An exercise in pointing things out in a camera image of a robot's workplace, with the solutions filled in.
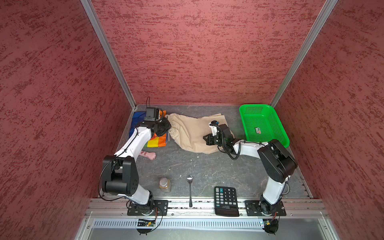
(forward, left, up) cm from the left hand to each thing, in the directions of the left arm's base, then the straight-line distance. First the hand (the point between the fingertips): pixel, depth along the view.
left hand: (171, 128), depth 88 cm
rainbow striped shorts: (-2, +12, -13) cm, 18 cm away
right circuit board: (-47, -52, -16) cm, 72 cm away
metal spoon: (-25, -12, -14) cm, 31 cm away
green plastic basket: (+16, -64, -15) cm, 67 cm away
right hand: (-3, -19, -9) cm, 21 cm away
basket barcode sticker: (+9, -60, -15) cm, 62 cm away
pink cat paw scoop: (-12, +13, -12) cm, 22 cm away
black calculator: (-37, -31, -12) cm, 50 cm away
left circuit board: (-46, +9, -17) cm, 50 cm away
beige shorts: (+7, -10, -13) cm, 18 cm away
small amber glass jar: (-32, 0, -4) cm, 32 cm away
